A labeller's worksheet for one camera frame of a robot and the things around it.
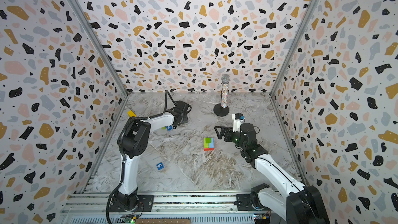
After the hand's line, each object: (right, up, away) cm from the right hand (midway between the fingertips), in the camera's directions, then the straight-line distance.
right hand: (219, 125), depth 80 cm
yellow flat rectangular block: (-59, +5, +26) cm, 65 cm away
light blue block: (-4, -13, +9) cm, 16 cm away
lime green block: (-7, -13, +10) cm, 18 cm away
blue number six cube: (-32, -23, +4) cm, 40 cm away
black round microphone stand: (+3, +7, +31) cm, 31 cm away
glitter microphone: (+4, +24, +6) cm, 25 cm away
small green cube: (-6, -10, +12) cm, 17 cm away
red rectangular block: (-6, -15, +11) cm, 19 cm away
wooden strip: (-25, -40, -13) cm, 49 cm away
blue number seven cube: (-31, -4, +20) cm, 37 cm away
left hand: (-22, +4, +23) cm, 32 cm away
